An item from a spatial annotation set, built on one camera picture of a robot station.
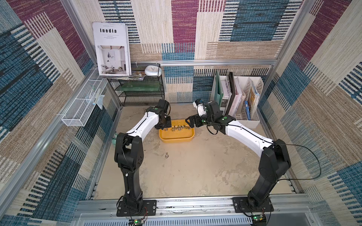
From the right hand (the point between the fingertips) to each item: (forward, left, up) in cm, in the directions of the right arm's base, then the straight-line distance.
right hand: (191, 116), depth 86 cm
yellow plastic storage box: (+4, +7, -21) cm, 23 cm away
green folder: (+9, -16, +10) cm, 21 cm away
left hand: (+2, +16, -10) cm, 19 cm away
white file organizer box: (+13, -31, +3) cm, 34 cm away
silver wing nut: (-15, +16, -20) cm, 30 cm away
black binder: (+10, -25, +9) cm, 29 cm away
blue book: (+9, -38, -5) cm, 40 cm away
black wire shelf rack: (+19, +30, +7) cm, 36 cm away
